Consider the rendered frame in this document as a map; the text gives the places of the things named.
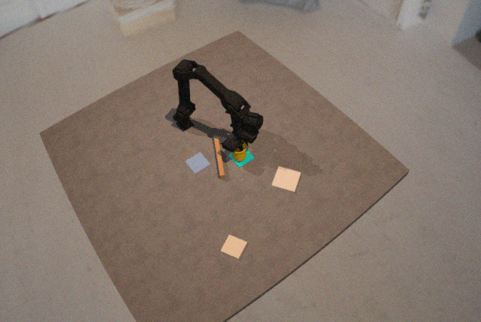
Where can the peach square tile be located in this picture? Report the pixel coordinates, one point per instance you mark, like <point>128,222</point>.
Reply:
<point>286,179</point>

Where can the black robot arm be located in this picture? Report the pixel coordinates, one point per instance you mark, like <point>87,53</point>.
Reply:
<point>231,100</point>

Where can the tan square tile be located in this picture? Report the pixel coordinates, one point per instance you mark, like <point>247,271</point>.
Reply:
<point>234,247</point>

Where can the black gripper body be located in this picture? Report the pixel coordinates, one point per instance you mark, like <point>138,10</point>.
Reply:
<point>233,143</point>

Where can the orange wooden bar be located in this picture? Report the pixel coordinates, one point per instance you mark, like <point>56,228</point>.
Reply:
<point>219,159</point>

